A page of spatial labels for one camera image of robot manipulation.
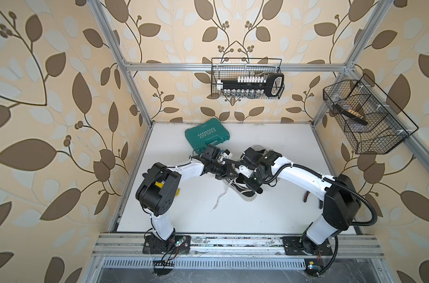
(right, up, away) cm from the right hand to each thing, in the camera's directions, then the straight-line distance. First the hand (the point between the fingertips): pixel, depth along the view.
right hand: (250, 185), depth 83 cm
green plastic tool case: (-20, +26, +25) cm, 42 cm away
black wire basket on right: (+50, +29, -11) cm, 58 cm away
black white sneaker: (+10, +16, +20) cm, 28 cm away
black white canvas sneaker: (-5, -1, +1) cm, 5 cm away
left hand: (-6, +5, +2) cm, 9 cm away
